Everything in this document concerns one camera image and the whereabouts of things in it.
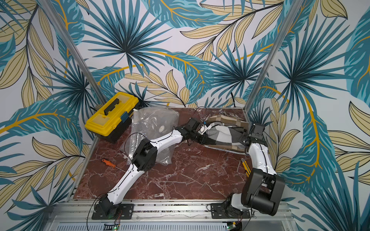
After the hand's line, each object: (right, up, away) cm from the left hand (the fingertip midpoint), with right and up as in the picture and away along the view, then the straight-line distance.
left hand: (210, 142), depth 93 cm
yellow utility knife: (+21, -15, -5) cm, 26 cm away
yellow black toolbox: (-61, +13, -4) cm, 63 cm away
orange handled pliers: (-62, -13, -5) cm, 64 cm away
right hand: (+22, +3, -6) cm, 23 cm away
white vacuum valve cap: (-32, +9, +5) cm, 34 cm away
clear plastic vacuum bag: (-40, +12, +10) cm, 43 cm away
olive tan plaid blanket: (+14, +14, +5) cm, 20 cm away
